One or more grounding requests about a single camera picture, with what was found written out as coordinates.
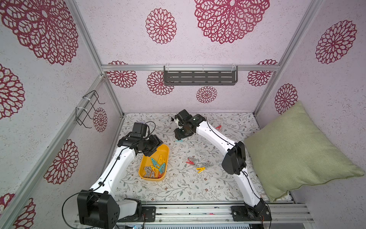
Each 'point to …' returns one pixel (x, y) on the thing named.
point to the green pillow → (293, 150)
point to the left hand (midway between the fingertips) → (160, 145)
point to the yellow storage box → (146, 161)
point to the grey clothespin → (149, 172)
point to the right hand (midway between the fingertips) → (177, 134)
